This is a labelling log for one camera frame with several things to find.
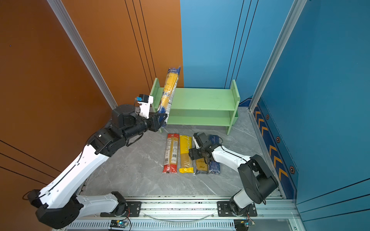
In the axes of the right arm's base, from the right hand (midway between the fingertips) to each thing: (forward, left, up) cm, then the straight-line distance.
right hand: (194, 152), depth 90 cm
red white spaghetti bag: (-3, +14, -1) cm, 15 cm away
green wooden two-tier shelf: (+17, -4, +24) cm, 29 cm away
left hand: (0, +13, +37) cm, 39 cm away
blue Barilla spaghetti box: (-9, -12, -1) cm, 15 cm away
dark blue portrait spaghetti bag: (-9, -4, -1) cm, 10 cm away
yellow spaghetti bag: (-6, +5, -1) cm, 8 cm away
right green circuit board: (-37, -23, -5) cm, 43 cm away
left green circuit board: (-36, +38, -5) cm, 53 cm away
